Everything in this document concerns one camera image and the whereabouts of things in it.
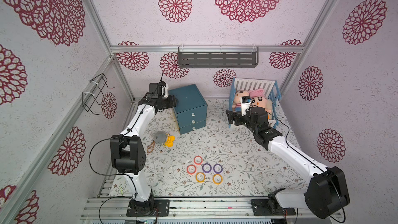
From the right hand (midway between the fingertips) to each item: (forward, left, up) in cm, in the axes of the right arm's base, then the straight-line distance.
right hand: (237, 110), depth 83 cm
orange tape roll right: (-31, +12, -23) cm, 40 cm away
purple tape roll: (-25, +17, -23) cm, 38 cm away
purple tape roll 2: (-24, +8, -22) cm, 34 cm away
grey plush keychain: (-8, +44, -17) cm, 48 cm away
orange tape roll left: (-30, +19, -22) cm, 42 cm away
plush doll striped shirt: (+18, -17, -9) cm, 26 cm away
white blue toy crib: (+28, -29, -11) cm, 42 cm away
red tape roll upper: (-20, +20, -22) cm, 36 cm away
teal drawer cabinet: (+1, +25, -1) cm, 25 cm away
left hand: (+8, +35, -2) cm, 36 cm away
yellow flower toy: (-8, +40, -22) cm, 46 cm away
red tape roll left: (-25, +23, -22) cm, 41 cm away
